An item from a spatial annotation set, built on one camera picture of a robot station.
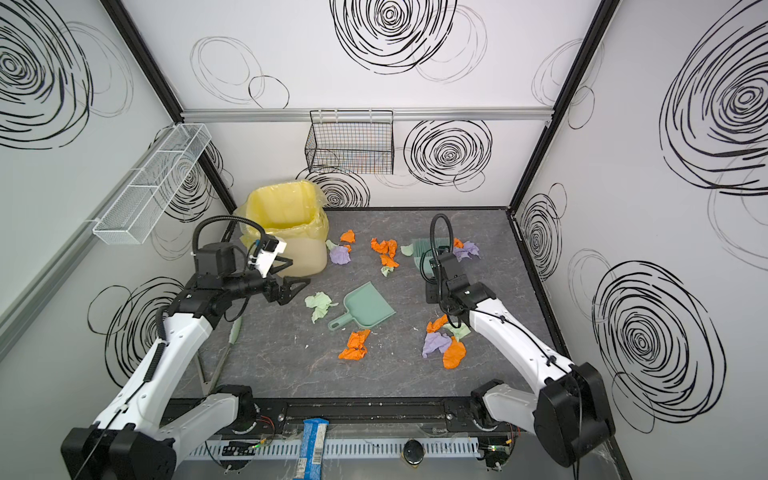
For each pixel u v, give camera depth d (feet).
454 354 2.78
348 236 3.66
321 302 3.07
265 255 2.07
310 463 2.19
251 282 2.10
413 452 1.99
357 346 2.78
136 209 2.42
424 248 2.38
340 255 3.45
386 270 3.29
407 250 3.45
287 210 3.25
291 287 2.15
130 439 1.23
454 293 2.00
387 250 3.45
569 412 1.28
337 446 2.32
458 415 2.42
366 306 3.06
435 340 2.78
